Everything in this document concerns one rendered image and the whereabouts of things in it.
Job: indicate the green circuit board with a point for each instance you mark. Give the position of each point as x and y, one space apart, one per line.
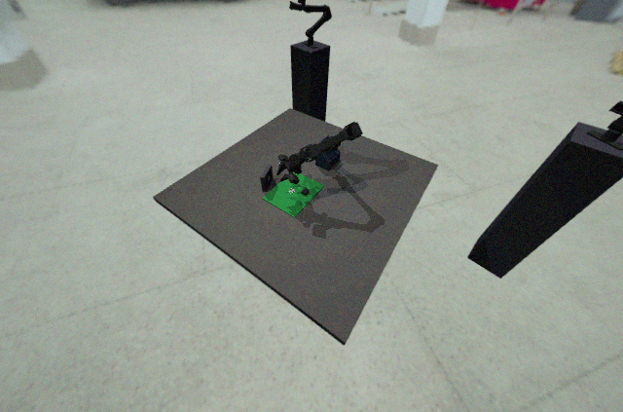
287 196

